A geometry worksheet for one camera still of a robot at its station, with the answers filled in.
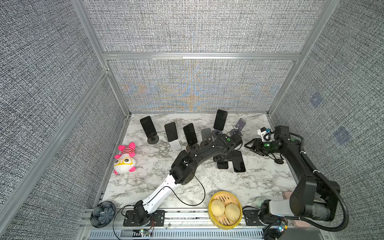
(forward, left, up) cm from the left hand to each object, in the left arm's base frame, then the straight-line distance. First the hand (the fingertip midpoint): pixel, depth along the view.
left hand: (225, 160), depth 92 cm
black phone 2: (+17, +33, +9) cm, 38 cm away
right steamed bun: (-28, +3, +4) cm, 29 cm away
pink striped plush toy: (0, +59, +5) cm, 59 cm away
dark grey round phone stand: (+19, +47, -2) cm, 50 cm away
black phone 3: (+25, 0, +10) cm, 27 cm away
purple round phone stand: (+23, +2, -2) cm, 23 cm away
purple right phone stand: (+22, -13, +7) cm, 27 cm away
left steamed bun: (-26, +10, +5) cm, 29 cm away
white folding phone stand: (+14, +31, -1) cm, 34 cm away
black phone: (+22, +48, +9) cm, 54 cm away
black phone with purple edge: (-3, +3, +1) cm, 4 cm away
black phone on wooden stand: (+14, +21, +9) cm, 27 cm away
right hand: (+2, -11, +12) cm, 17 cm away
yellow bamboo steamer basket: (-32, +8, 0) cm, 33 cm away
